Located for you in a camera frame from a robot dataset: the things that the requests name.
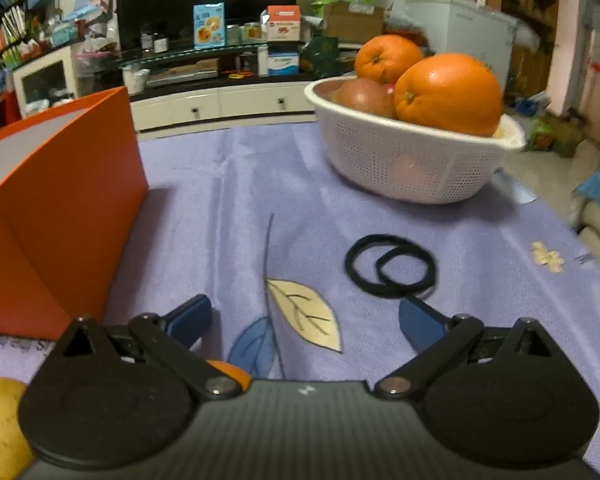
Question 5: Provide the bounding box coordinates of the dark green bag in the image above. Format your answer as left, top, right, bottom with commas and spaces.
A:
302, 35, 341, 73

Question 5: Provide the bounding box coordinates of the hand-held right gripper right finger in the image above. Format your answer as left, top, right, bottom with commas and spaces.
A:
373, 298, 560, 401

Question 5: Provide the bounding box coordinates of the blue white tissue box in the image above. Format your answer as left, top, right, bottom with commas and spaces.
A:
267, 51, 301, 77

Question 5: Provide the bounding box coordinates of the white perforated basket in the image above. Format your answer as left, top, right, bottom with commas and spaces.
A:
304, 76, 527, 205

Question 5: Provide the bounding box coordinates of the small tangerine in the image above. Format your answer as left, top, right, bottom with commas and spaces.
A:
205, 360, 253, 393

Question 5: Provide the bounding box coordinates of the white glass-door cabinet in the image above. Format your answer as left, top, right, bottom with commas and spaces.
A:
12, 45, 78, 120

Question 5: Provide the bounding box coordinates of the black clip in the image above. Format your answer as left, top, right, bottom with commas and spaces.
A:
344, 234, 438, 300

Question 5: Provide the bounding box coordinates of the wooden shelf unit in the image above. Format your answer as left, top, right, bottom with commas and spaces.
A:
480, 0, 561, 101

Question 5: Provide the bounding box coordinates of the orange cardboard box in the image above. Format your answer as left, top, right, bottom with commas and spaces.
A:
0, 86, 149, 341

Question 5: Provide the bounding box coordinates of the purple printed tablecloth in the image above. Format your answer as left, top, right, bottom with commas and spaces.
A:
0, 122, 600, 480

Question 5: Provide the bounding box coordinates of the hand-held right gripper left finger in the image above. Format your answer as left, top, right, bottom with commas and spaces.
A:
55, 294, 243, 401

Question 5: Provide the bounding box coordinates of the large yellow pomelo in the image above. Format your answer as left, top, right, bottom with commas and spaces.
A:
0, 377, 35, 480

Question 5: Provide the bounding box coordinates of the brown kiwi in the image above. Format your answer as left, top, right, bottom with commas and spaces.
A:
332, 77, 398, 120

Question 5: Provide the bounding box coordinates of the orange white carton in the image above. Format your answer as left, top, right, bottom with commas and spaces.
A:
266, 5, 302, 42

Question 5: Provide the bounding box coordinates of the white chest freezer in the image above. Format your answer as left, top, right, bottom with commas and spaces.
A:
405, 0, 518, 78

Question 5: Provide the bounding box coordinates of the large orange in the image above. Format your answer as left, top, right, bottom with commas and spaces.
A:
394, 53, 504, 137
354, 35, 425, 84

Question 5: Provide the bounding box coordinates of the brown cardboard box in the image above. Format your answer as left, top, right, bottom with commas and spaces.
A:
325, 2, 385, 43

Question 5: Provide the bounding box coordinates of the white TV stand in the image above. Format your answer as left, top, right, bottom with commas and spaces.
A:
125, 42, 361, 133

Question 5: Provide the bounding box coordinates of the blue snack box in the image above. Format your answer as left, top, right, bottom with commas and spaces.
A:
193, 2, 227, 50

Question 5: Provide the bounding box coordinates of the small black hair tie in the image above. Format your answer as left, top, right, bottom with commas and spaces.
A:
375, 247, 431, 288

